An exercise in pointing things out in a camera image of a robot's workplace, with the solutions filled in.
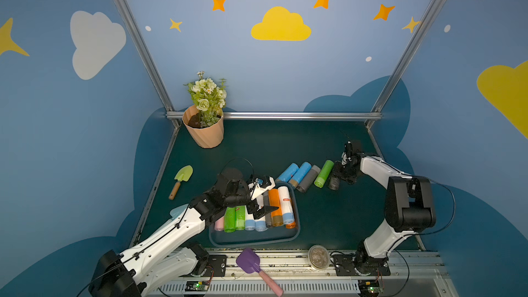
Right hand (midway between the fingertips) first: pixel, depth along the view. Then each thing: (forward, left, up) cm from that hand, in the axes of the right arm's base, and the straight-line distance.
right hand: (340, 173), depth 96 cm
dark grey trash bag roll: (-18, +34, +2) cm, 38 cm away
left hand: (-20, +31, +17) cm, 41 cm away
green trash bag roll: (-25, +49, +1) cm, 55 cm away
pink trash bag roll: (-27, +53, 0) cm, 59 cm away
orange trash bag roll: (-23, +30, +4) cm, 38 cm away
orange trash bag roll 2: (-26, +24, -1) cm, 35 cm away
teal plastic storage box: (-29, +31, -3) cm, 43 cm away
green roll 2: (+2, +6, -1) cm, 7 cm away
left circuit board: (-48, +57, -3) cm, 74 cm away
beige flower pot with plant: (+17, +67, +15) cm, 70 cm away
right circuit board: (-44, -4, -4) cm, 45 cm away
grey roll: (-5, +3, -1) cm, 6 cm away
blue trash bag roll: (-3, +26, 0) cm, 26 cm away
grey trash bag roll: (-3, +14, -2) cm, 14 cm away
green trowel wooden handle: (-5, +75, -2) cm, 75 cm away
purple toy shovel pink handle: (-39, +40, -2) cm, 56 cm away
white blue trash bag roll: (-26, +40, 0) cm, 48 cm away
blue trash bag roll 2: (-2, +19, 0) cm, 19 cm away
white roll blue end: (-23, +25, +5) cm, 34 cm away
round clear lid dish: (-37, +14, +2) cm, 40 cm away
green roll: (-25, +44, +1) cm, 51 cm away
